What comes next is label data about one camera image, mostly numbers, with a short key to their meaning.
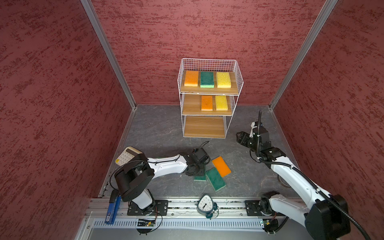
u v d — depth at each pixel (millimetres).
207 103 856
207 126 1117
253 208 741
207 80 739
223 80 742
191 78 743
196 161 668
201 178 825
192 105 878
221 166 878
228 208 757
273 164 550
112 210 706
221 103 859
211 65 897
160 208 740
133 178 444
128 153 921
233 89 722
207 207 714
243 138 735
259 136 609
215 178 829
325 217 386
